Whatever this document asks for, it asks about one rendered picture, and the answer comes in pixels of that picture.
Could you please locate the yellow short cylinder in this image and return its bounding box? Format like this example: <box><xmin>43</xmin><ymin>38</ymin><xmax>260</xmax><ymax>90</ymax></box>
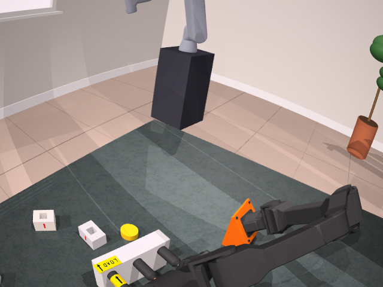
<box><xmin>120</xmin><ymin>224</ymin><xmax>138</xmax><ymax>241</ymax></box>

